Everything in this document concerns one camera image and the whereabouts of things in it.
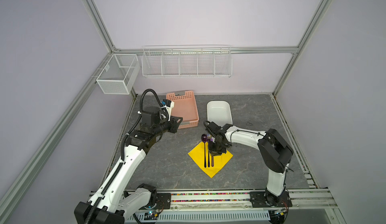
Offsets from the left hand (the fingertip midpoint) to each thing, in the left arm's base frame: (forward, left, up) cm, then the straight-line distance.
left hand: (180, 120), depth 73 cm
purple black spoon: (+2, -13, -25) cm, 28 cm away
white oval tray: (+23, -25, -25) cm, 43 cm away
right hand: (-8, -16, -27) cm, 32 cm away
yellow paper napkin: (-7, -8, -26) cm, 28 cm away
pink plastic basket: (+31, -1, -27) cm, 41 cm away
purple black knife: (-12, -16, -26) cm, 33 cm away
